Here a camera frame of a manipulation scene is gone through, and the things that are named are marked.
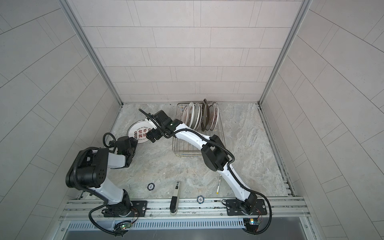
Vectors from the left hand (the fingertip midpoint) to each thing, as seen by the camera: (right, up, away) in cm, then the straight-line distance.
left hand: (138, 135), depth 96 cm
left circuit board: (+6, -36, -32) cm, 48 cm away
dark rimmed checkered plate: (+43, +13, -11) cm, 47 cm away
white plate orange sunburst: (+30, +14, +5) cm, 34 cm away
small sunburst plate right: (+50, +18, -4) cm, 53 cm away
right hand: (+11, +3, -8) cm, 14 cm away
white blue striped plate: (+41, +14, -7) cm, 43 cm away
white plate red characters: (-1, +3, +3) cm, 5 cm away
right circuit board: (+64, -37, -28) cm, 79 cm away
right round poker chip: (+40, -29, -22) cm, 55 cm away
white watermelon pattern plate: (+38, +14, -7) cm, 41 cm away
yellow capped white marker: (+50, -24, -18) cm, 58 cm away
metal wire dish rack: (+30, -8, -6) cm, 32 cm away
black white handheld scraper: (+28, -27, -26) cm, 47 cm away
